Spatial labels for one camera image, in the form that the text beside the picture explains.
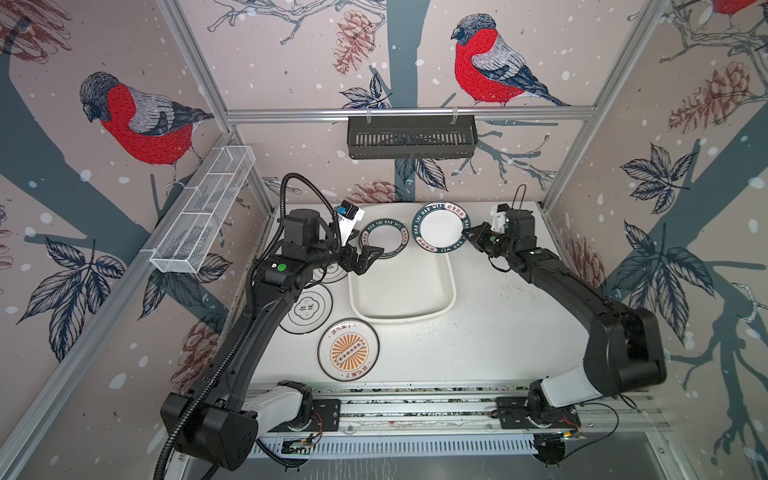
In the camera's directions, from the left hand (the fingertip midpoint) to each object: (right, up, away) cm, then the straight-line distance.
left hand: (367, 240), depth 70 cm
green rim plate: (+20, +3, +20) cm, 29 cm away
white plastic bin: (+14, -16, +25) cm, 33 cm away
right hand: (+26, +2, +16) cm, 30 cm away
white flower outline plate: (-20, -23, +23) cm, 38 cm away
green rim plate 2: (+4, +1, +40) cm, 40 cm away
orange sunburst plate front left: (-7, -32, +14) cm, 36 cm away
